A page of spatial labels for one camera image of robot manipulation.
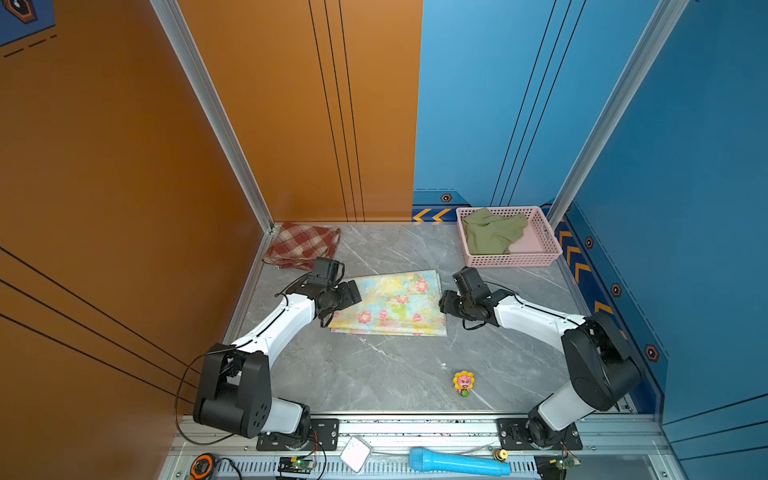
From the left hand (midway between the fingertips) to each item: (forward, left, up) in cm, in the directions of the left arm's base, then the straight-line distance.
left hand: (349, 295), depth 89 cm
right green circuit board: (-40, -54, -8) cm, 68 cm away
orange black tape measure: (-42, +29, -6) cm, 51 cm away
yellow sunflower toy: (-23, -32, -4) cm, 40 cm away
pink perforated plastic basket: (+28, -69, -8) cm, 75 cm away
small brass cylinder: (-39, -38, -5) cm, 55 cm away
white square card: (-39, -5, -8) cm, 40 cm away
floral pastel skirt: (+2, -15, -8) cm, 17 cm away
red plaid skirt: (+24, +22, -5) cm, 34 cm away
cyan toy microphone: (-41, -25, -5) cm, 48 cm away
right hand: (-1, -29, -4) cm, 29 cm away
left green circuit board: (-41, +10, -10) cm, 43 cm away
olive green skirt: (+30, -49, -4) cm, 58 cm away
